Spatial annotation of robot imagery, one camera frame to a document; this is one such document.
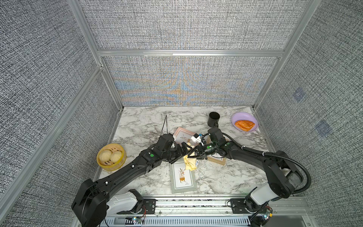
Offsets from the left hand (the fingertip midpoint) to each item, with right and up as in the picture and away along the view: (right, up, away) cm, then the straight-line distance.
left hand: (191, 152), depth 75 cm
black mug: (+18, +17, +28) cm, 38 cm away
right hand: (-1, -1, -1) cm, 2 cm away
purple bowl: (+46, +21, +39) cm, 64 cm away
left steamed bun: (-52, -5, +10) cm, 53 cm away
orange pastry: (+42, +14, +28) cm, 52 cm away
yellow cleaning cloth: (-1, -4, -6) cm, 7 cm away
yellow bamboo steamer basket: (-49, -10, +11) cm, 51 cm away
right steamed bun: (-45, -5, +10) cm, 46 cm away
